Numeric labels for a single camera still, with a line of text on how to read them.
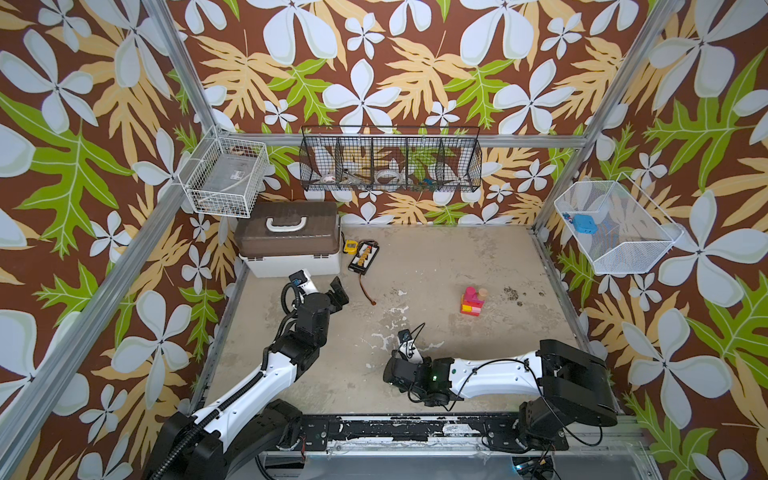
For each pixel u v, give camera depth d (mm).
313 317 590
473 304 932
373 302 985
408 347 720
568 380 487
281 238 900
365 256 1101
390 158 975
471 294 903
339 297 746
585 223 861
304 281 692
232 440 454
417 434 752
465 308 947
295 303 604
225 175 865
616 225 827
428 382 612
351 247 1113
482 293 903
